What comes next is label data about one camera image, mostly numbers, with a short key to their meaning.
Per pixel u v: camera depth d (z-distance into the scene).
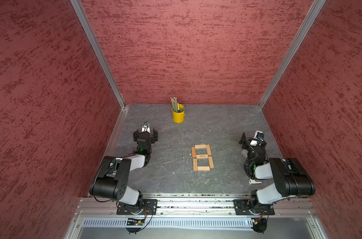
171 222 0.77
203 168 0.87
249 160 0.74
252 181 0.81
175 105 1.03
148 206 0.73
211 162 0.89
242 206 0.74
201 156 0.92
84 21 0.76
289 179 0.46
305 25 0.77
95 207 0.76
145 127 0.77
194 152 0.93
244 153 0.92
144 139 0.70
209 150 0.95
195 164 0.88
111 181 0.44
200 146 0.96
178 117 1.04
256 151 0.63
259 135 0.75
